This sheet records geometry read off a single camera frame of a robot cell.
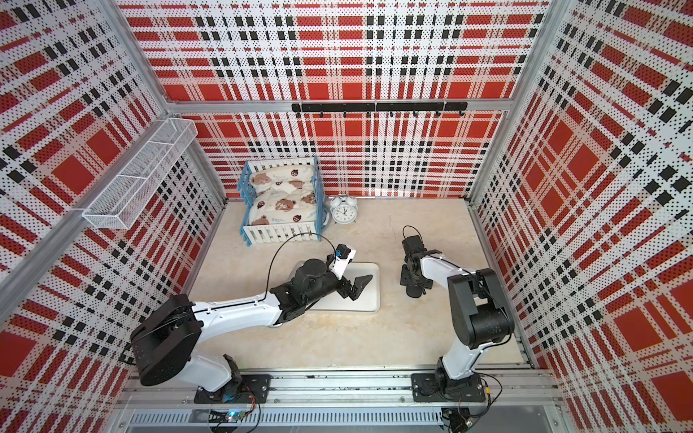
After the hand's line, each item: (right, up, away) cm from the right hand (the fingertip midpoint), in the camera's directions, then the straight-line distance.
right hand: (417, 278), depth 95 cm
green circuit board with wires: (-53, -31, -26) cm, 66 cm away
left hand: (-19, +7, -14) cm, 25 cm away
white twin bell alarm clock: (-27, +25, +13) cm, 40 cm away
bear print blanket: (-58, +26, +12) cm, 65 cm away
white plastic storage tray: (-18, -6, -7) cm, 20 cm away
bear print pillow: (-57, +39, +13) cm, 71 cm away
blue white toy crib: (-60, +16, +7) cm, 62 cm away
